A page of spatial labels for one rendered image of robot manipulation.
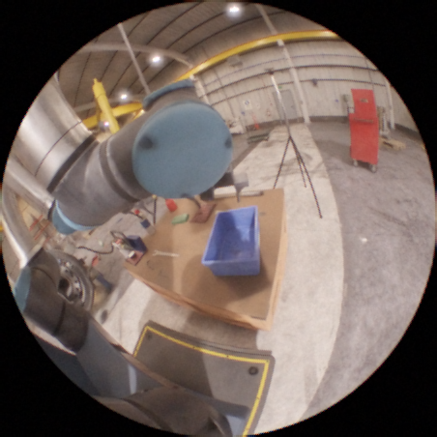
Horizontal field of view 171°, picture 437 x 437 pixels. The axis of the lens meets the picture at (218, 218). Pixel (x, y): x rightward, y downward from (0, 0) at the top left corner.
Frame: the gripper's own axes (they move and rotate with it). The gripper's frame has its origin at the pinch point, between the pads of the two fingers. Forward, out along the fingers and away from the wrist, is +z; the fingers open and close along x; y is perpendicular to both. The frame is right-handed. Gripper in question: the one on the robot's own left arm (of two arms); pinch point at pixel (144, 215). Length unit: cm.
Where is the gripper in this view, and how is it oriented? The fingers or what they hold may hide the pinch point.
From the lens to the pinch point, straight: 66.6
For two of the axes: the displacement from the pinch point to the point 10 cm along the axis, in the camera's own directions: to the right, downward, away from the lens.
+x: -8.1, 0.9, 5.8
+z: 5.6, 4.2, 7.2
